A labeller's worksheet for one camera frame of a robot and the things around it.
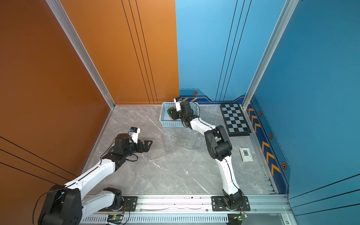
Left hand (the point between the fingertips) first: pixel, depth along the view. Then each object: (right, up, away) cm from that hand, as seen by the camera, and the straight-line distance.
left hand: (147, 139), depth 87 cm
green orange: (+12, +18, +12) cm, 25 cm away
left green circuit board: (-12, -39, -15) cm, 44 cm away
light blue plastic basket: (+8, +10, +27) cm, 30 cm away
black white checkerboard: (+62, +10, +17) cm, 65 cm away
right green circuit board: (+52, -36, -17) cm, 66 cm away
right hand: (+15, +19, +13) cm, 27 cm away
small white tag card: (+63, -10, +2) cm, 64 cm away
